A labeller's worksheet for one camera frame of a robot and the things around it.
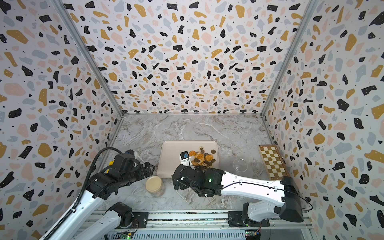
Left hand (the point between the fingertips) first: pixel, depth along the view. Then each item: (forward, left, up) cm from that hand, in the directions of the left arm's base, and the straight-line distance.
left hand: (150, 169), depth 75 cm
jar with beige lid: (-6, -2, -5) cm, 9 cm away
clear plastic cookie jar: (+9, -50, -13) cm, 52 cm away
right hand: (-5, -16, +3) cm, 17 cm away
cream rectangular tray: (+17, -4, -15) cm, 23 cm away
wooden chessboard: (+6, -70, -13) cm, 72 cm away
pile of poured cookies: (+12, -26, -12) cm, 31 cm away
